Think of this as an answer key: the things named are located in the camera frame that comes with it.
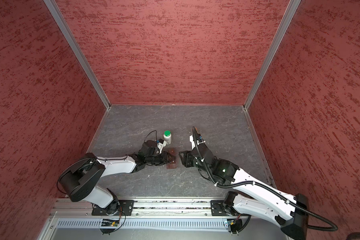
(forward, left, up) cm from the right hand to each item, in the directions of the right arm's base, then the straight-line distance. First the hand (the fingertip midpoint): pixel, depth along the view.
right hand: (181, 157), depth 71 cm
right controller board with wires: (-26, -25, -20) cm, 42 cm away
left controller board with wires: (-24, +35, -20) cm, 47 cm away
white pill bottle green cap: (+20, +9, -11) cm, 24 cm away
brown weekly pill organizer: (+2, +6, -14) cm, 15 cm away
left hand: (+5, +4, -14) cm, 16 cm away
